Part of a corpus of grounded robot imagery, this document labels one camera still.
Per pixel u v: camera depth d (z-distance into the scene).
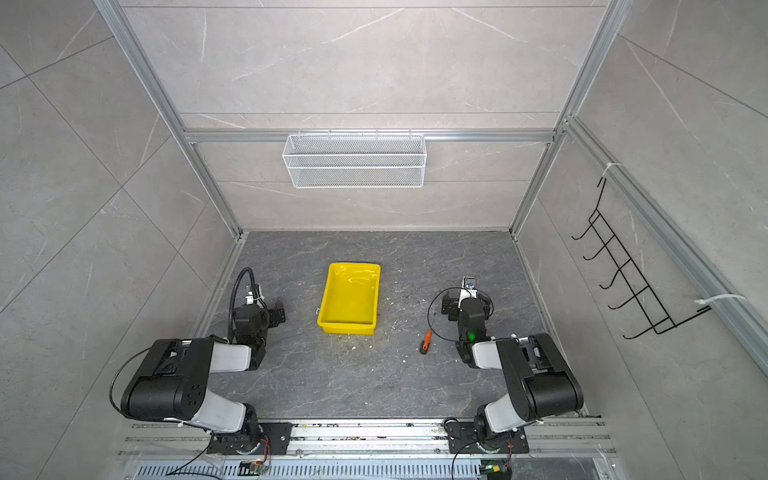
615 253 0.72
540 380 0.45
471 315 0.69
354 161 1.00
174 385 0.45
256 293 0.80
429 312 0.97
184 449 0.72
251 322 0.70
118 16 0.69
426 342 0.88
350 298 1.00
